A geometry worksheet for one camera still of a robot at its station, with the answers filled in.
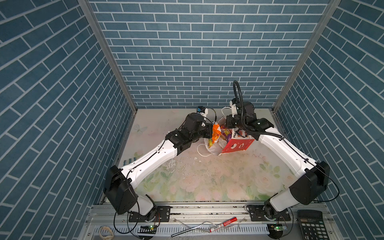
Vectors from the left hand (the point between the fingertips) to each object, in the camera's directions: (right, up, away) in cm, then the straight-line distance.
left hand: (214, 126), depth 75 cm
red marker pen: (+4, -47, -4) cm, 47 cm away
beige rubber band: (-49, -50, -9) cm, 71 cm away
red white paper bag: (+14, -10, +8) cm, 19 cm away
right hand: (+7, +5, +6) cm, 11 cm away
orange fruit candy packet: (+1, -4, -1) cm, 5 cm away
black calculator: (+46, -47, -5) cm, 66 cm away
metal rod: (-11, -48, -5) cm, 50 cm away
